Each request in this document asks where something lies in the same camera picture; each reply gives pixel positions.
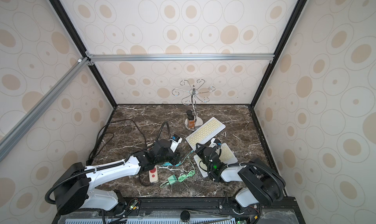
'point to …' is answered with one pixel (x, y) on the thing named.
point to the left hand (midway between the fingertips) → (186, 153)
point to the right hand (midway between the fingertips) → (200, 143)
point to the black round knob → (185, 216)
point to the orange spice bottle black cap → (191, 122)
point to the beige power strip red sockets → (153, 174)
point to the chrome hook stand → (194, 91)
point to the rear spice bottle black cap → (189, 112)
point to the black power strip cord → (105, 135)
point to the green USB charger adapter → (172, 179)
